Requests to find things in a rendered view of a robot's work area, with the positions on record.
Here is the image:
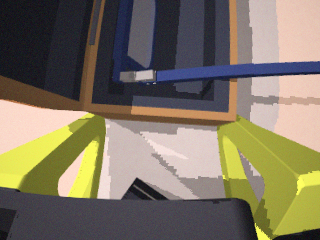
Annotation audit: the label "dark blue glasses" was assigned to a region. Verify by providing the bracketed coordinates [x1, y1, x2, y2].
[112, 0, 320, 86]

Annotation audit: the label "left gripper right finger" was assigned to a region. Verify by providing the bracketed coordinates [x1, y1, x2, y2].
[217, 114, 320, 240]

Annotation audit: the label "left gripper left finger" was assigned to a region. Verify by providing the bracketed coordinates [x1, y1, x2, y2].
[0, 113, 106, 198]

